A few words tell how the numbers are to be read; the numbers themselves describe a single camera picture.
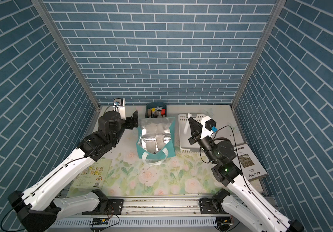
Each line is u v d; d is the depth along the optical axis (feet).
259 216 1.40
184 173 2.81
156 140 3.20
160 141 3.10
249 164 2.77
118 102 1.83
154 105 3.92
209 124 1.67
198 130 1.82
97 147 1.51
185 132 2.31
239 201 1.59
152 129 3.22
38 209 1.27
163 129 3.26
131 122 2.00
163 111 3.73
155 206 2.47
